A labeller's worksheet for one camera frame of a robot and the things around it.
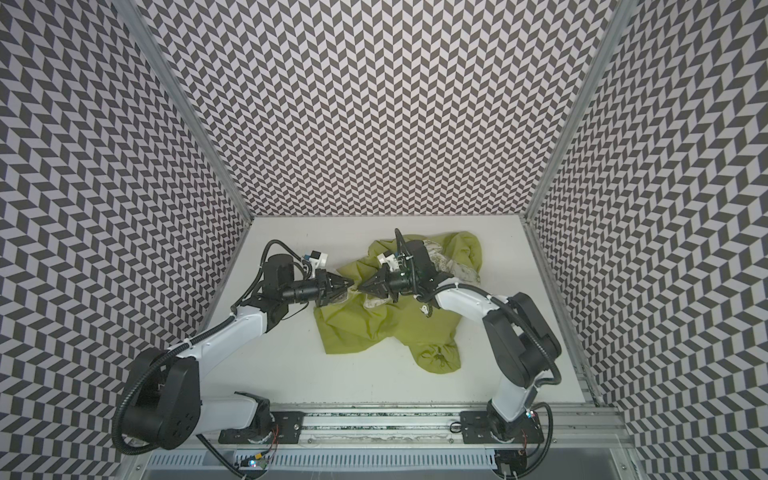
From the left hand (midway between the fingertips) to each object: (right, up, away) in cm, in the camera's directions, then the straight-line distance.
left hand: (351, 283), depth 77 cm
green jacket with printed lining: (0, -14, +12) cm, 18 cm away
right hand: (+2, -1, +2) cm, 3 cm away
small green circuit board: (-18, -38, -11) cm, 44 cm away
